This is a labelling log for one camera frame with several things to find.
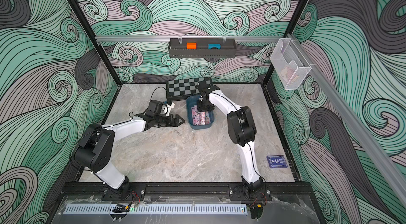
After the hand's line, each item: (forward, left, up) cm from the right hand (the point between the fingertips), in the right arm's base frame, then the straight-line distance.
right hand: (204, 109), depth 98 cm
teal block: (+28, -6, +28) cm, 40 cm away
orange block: (+26, +8, +29) cm, 40 cm away
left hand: (-9, +15, +3) cm, 18 cm away
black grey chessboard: (+20, +16, -2) cm, 25 cm away
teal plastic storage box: (+8, +9, -1) cm, 12 cm away
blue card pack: (-31, -38, -5) cm, 49 cm away
